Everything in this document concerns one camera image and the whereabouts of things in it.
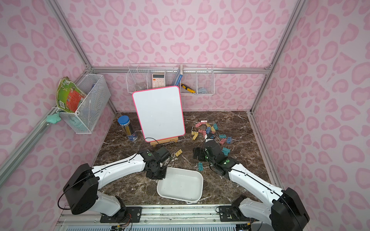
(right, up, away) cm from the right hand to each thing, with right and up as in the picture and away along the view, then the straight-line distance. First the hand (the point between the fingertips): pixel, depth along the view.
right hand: (198, 149), depth 82 cm
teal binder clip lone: (+2, -12, +6) cm, 13 cm away
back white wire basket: (-3, +47, +21) cm, 51 cm away
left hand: (-20, -15, +1) cm, 25 cm away
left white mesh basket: (-58, +16, -10) cm, 61 cm away
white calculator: (-26, +43, +12) cm, 52 cm away
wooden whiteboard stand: (-22, +3, +15) cm, 27 cm away
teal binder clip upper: (+15, +13, +28) cm, 34 cm away
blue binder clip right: (+22, +3, +18) cm, 29 cm away
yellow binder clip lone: (-12, -5, +12) cm, 18 cm away
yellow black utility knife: (-6, +39, +15) cm, 42 cm away
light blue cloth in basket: (+3, +37, +16) cm, 40 cm away
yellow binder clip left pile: (-1, +7, +21) cm, 22 cm away
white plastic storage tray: (-10, -20, +1) cm, 22 cm away
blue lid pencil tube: (-45, +16, +7) cm, 48 cm away
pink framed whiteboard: (-23, +21, +7) cm, 32 cm away
